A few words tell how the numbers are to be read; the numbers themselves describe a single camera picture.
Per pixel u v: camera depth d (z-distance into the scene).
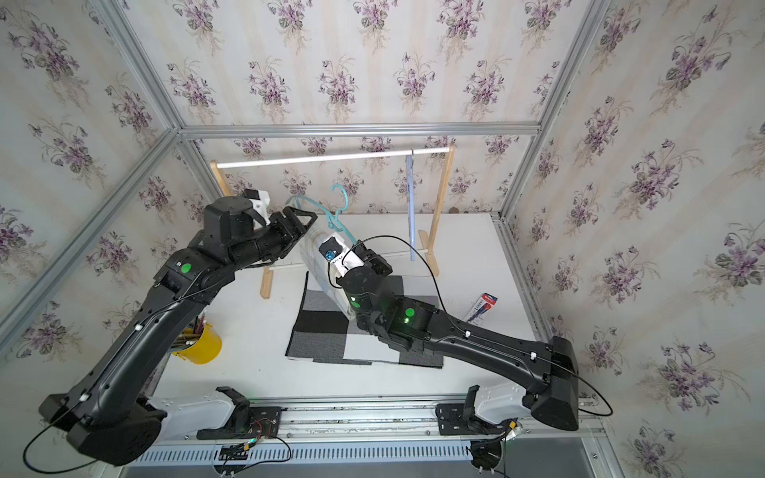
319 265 0.80
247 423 0.71
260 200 0.58
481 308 0.93
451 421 0.73
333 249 0.51
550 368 0.40
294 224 0.56
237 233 0.46
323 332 0.89
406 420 0.75
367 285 0.44
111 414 0.37
